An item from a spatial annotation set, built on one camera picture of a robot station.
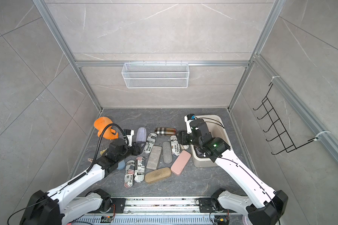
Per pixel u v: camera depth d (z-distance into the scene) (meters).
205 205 0.73
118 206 0.73
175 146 0.93
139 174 0.82
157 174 0.82
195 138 0.58
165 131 1.01
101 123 1.00
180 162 0.86
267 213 0.36
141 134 0.80
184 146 0.93
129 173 0.82
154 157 0.88
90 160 0.90
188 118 0.63
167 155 0.90
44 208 0.39
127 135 0.71
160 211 0.73
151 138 0.97
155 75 1.01
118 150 0.64
